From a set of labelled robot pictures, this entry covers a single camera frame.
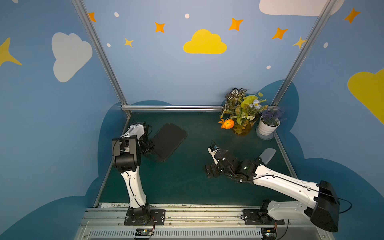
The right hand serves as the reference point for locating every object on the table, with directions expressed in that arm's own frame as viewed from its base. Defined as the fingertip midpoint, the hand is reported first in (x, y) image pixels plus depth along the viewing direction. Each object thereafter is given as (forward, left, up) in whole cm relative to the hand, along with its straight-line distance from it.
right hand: (211, 162), depth 79 cm
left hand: (+12, +40, -13) cm, 44 cm away
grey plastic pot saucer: (+28, -40, -13) cm, 50 cm away
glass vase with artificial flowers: (+31, -18, +8) cm, 37 cm away
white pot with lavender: (+33, -39, 0) cm, 51 cm away
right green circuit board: (-28, -29, -16) cm, 44 cm away
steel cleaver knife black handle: (+15, -38, -14) cm, 43 cm away
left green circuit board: (-32, +32, -15) cm, 48 cm away
